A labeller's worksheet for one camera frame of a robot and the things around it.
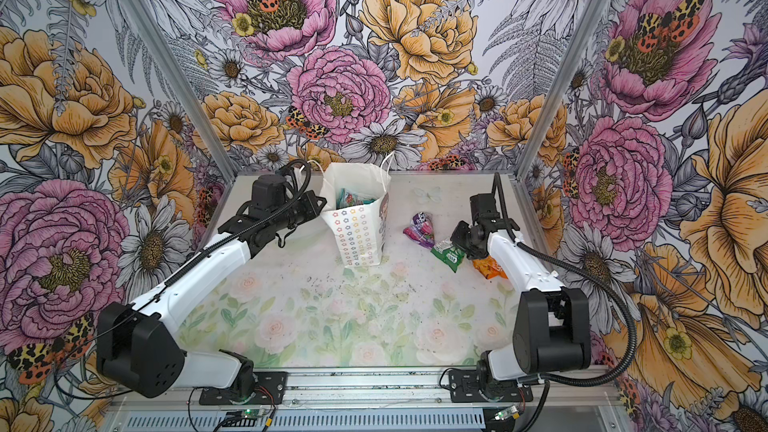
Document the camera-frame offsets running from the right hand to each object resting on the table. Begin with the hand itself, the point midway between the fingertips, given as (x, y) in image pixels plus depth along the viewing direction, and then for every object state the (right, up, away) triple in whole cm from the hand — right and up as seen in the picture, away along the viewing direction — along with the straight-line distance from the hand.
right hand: (456, 249), depth 88 cm
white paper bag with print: (-27, +6, -5) cm, 29 cm away
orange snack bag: (+11, -6, +4) cm, 13 cm away
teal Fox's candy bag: (-33, +14, +8) cm, 37 cm away
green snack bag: (-2, -1, -4) cm, 4 cm away
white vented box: (-36, -33, -23) cm, 54 cm away
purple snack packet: (-9, +5, +9) cm, 13 cm away
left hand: (-36, +12, -6) cm, 39 cm away
